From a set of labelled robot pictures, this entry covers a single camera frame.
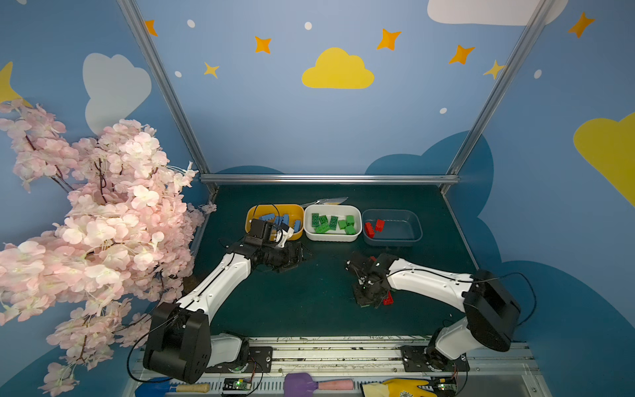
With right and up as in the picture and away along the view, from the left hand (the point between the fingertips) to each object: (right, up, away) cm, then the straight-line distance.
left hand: (305, 258), depth 81 cm
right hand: (+20, -14, +3) cm, 25 cm away
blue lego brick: (-18, +13, +24) cm, 33 cm away
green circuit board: (-20, -35, -10) cm, 41 cm away
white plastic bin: (+14, +16, +29) cm, 36 cm away
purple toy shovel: (-1, -34, -11) cm, 36 cm away
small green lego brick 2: (+6, +8, +22) cm, 24 cm away
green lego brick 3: (+18, +12, +27) cm, 34 cm away
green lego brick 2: (+11, +11, +26) cm, 30 cm away
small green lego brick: (+6, +12, +26) cm, 30 cm away
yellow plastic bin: (-7, +15, +29) cm, 34 cm away
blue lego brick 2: (-10, +12, +25) cm, 30 cm away
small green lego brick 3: (+15, +10, +27) cm, 32 cm away
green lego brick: (+3, +12, +26) cm, 29 cm away
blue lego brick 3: (-5, +10, +23) cm, 25 cm away
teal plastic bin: (+41, +8, +27) cm, 50 cm away
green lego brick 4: (+18, +8, +23) cm, 30 cm away
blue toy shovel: (-41, -35, -11) cm, 56 cm away
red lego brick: (+26, +7, +23) cm, 36 cm away
